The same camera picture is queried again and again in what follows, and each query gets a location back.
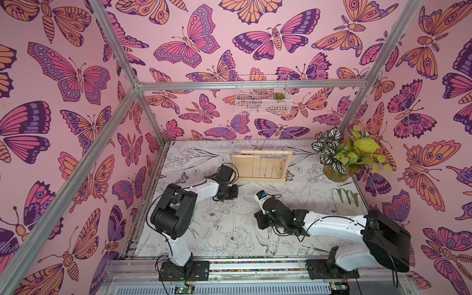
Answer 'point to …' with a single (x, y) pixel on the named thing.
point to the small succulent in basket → (279, 96)
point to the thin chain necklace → (273, 156)
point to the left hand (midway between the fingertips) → (237, 193)
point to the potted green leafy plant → (340, 156)
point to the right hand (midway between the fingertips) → (254, 213)
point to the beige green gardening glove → (348, 203)
